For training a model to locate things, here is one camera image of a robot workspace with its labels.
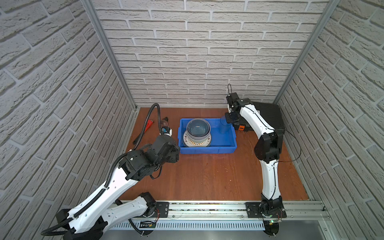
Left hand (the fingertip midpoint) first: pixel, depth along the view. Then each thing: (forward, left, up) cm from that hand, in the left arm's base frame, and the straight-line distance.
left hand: (175, 147), depth 67 cm
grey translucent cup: (+25, -31, -19) cm, 44 cm away
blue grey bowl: (+22, -13, -16) cm, 30 cm away
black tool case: (+39, -70, -20) cm, 82 cm away
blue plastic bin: (+19, -29, -29) cm, 45 cm away
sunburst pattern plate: (+16, -7, -22) cm, 28 cm away
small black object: (+38, +11, -24) cm, 47 cm away
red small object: (+34, +23, -24) cm, 48 cm away
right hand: (+27, -35, -12) cm, 46 cm away
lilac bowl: (+16, -12, -21) cm, 29 cm away
